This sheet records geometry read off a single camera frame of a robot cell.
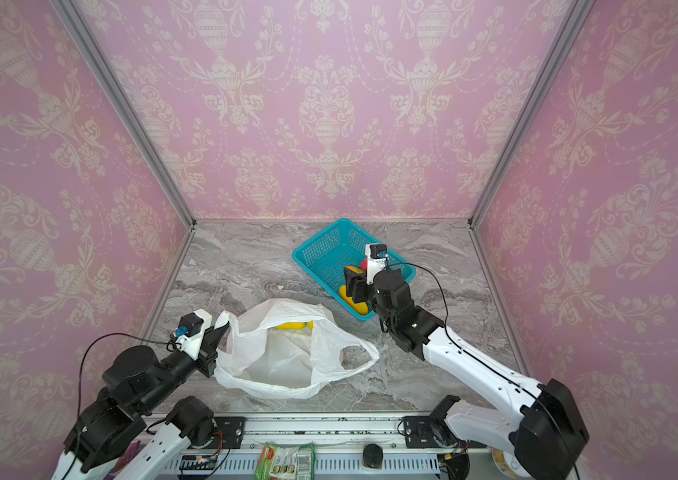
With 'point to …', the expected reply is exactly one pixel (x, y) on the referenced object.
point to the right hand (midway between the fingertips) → (357, 267)
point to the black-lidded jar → (373, 456)
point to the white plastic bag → (258, 356)
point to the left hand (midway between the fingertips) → (227, 326)
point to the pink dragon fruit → (364, 264)
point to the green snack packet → (292, 462)
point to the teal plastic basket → (324, 256)
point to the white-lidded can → (508, 464)
